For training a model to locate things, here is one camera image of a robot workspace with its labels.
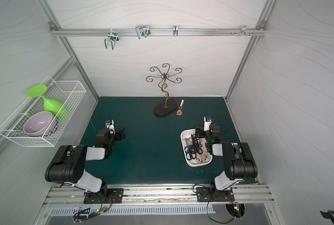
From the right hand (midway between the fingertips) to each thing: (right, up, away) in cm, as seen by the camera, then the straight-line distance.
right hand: (203, 124), depth 95 cm
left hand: (-60, -3, -1) cm, 60 cm away
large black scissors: (-6, -10, 0) cm, 11 cm away
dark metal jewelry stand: (-29, +11, +16) cm, 35 cm away
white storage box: (-12, -11, 0) cm, 16 cm away
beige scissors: (-3, -19, -11) cm, 23 cm away
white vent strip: (-6, -40, -25) cm, 48 cm away
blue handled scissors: (-10, -17, -8) cm, 21 cm away
